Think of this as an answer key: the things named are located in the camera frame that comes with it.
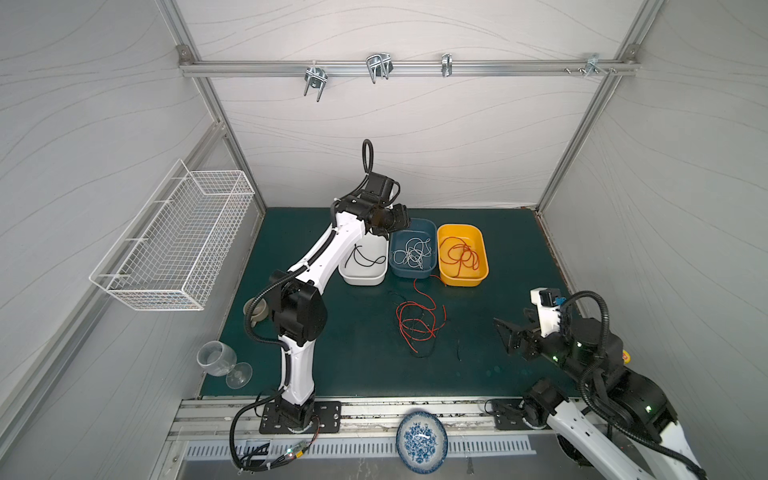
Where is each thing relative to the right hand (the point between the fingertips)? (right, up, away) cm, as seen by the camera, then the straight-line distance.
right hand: (517, 307), depth 67 cm
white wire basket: (-80, +12, +1) cm, 81 cm away
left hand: (-23, +22, +19) cm, 37 cm away
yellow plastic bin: (+2, +16, +41) cm, 44 cm away
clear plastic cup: (-68, -11, -1) cm, 69 cm away
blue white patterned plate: (-21, -33, +3) cm, 40 cm away
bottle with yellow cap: (+24, -11, -1) cm, 26 cm away
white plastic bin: (-35, +13, +40) cm, 55 cm away
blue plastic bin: (-17, +19, +42) cm, 49 cm away
